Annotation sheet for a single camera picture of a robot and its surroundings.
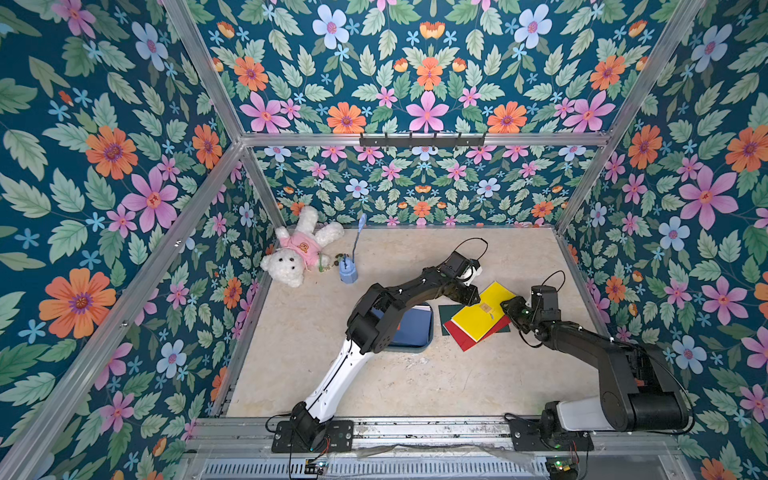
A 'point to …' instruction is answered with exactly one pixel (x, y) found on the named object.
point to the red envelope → (464, 341)
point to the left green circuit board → (314, 467)
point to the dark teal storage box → (403, 348)
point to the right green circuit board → (563, 466)
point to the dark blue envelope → (414, 328)
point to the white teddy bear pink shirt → (302, 249)
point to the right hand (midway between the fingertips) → (503, 303)
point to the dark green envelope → (447, 312)
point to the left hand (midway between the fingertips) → (482, 297)
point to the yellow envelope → (474, 321)
